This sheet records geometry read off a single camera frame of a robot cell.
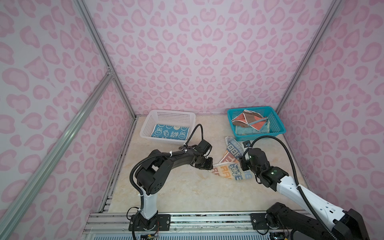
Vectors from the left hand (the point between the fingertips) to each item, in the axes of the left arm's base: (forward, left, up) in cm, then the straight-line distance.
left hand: (215, 168), depth 89 cm
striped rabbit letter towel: (0, -9, +1) cm, 9 cm away
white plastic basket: (+37, +44, +6) cm, 58 cm away
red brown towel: (+37, -29, +3) cm, 47 cm away
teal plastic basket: (+27, -45, +4) cm, 53 cm away
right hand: (+3, -15, +12) cm, 19 cm away
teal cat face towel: (+30, -27, -2) cm, 40 cm away
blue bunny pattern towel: (+28, +30, 0) cm, 41 cm away
